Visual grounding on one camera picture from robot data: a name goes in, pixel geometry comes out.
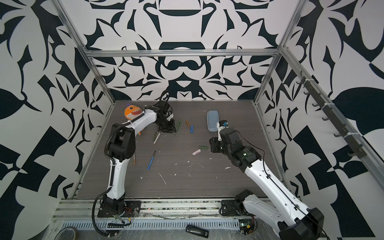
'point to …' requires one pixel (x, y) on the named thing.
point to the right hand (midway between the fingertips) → (212, 139)
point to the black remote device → (197, 231)
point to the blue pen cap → (191, 130)
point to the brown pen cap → (187, 123)
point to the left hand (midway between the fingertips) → (175, 128)
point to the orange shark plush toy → (131, 111)
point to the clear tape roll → (67, 233)
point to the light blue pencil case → (213, 117)
